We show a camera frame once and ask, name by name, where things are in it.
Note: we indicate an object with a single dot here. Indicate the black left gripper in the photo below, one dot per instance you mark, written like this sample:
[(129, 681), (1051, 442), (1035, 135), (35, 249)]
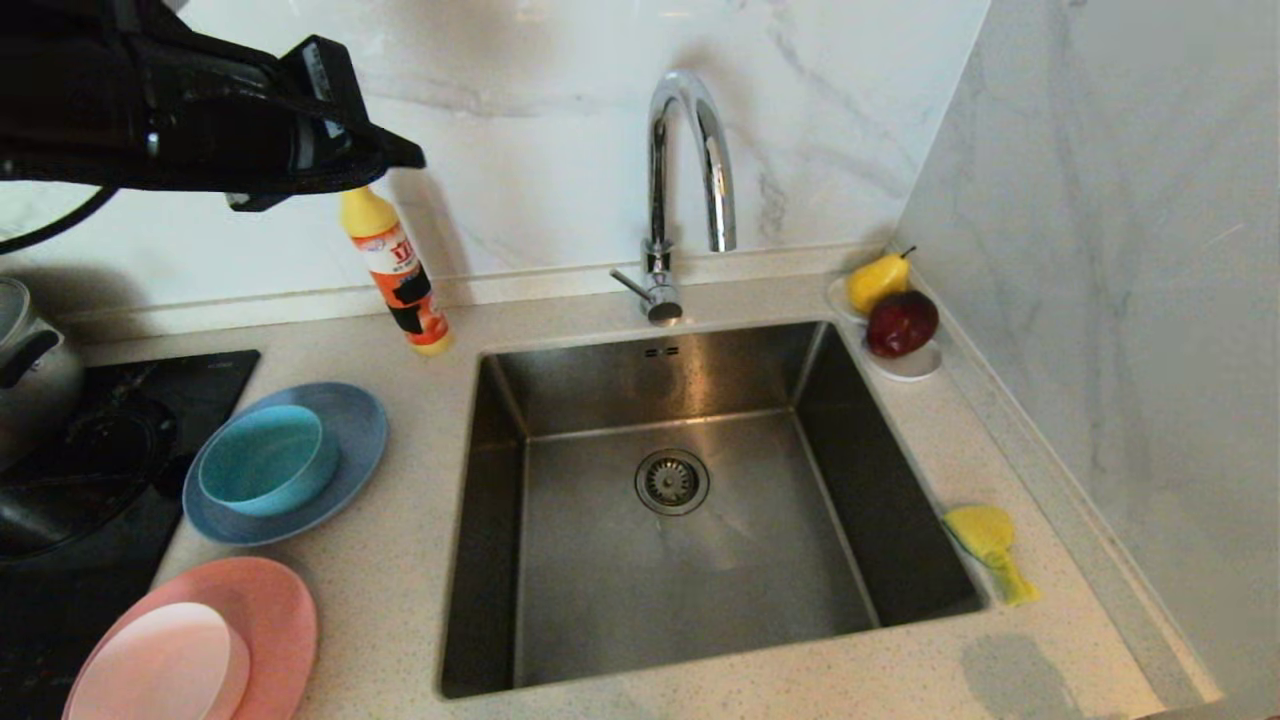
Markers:
[(230, 130)]

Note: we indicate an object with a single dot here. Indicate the orange yellow dish soap bottle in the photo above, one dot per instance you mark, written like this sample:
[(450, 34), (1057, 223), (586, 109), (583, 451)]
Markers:
[(400, 275)]

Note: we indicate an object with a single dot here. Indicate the chrome gooseneck faucet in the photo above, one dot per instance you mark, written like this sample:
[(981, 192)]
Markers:
[(712, 170)]

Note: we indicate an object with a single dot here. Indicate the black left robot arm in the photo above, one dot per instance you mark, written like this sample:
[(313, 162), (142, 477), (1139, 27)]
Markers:
[(80, 100)]

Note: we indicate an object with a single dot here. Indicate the stainless steel sink basin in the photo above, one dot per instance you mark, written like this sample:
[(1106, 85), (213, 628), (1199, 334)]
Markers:
[(620, 590)]

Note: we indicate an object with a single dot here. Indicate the yellow sponge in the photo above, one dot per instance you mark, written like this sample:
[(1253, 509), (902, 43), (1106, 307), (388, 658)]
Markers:
[(982, 535)]

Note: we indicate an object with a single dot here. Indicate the black induction cooktop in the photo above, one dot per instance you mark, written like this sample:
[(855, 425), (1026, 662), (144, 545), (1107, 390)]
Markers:
[(200, 385)]

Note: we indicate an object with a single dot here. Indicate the blue plate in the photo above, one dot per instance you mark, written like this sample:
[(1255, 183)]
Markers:
[(355, 440)]

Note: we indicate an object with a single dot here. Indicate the teal bowl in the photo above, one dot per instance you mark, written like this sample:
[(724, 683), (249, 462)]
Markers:
[(265, 460)]

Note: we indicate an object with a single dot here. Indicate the black frying pan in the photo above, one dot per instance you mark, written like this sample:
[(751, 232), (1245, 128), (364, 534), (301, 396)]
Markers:
[(80, 480)]

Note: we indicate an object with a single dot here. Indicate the round metal drain strainer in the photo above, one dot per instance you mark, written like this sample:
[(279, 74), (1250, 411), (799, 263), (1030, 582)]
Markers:
[(672, 482)]

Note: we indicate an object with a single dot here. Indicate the large pink plate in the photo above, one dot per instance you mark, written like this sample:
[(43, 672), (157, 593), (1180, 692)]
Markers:
[(275, 610)]

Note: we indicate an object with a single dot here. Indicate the yellow pear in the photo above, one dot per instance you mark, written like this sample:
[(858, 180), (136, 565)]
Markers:
[(874, 284)]

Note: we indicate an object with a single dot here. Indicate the small light pink plate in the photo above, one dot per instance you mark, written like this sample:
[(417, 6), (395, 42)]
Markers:
[(160, 665)]

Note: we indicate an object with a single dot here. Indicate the dark red apple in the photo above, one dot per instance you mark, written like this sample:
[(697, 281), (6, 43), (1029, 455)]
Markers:
[(902, 325)]

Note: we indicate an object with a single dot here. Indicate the small white fruit dish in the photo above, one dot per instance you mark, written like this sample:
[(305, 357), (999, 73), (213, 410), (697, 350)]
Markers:
[(914, 367)]

